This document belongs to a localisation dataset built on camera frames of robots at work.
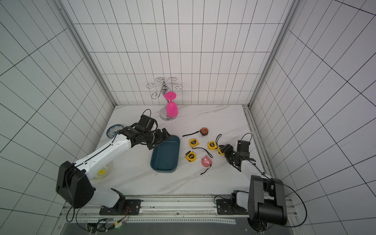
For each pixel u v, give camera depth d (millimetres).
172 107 926
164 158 876
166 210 726
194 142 948
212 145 945
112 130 1002
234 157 755
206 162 874
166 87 928
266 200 415
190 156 894
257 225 667
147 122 635
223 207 726
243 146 699
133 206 728
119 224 672
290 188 400
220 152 915
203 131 1001
